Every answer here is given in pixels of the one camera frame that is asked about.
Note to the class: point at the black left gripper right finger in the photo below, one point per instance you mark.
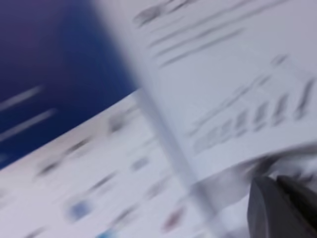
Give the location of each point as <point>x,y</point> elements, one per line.
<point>303,202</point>

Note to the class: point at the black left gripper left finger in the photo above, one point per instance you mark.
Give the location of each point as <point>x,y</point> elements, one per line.
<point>270,212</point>

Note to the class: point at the robot catalogue book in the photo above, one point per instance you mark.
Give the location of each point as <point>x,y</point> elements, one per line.
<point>151,118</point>

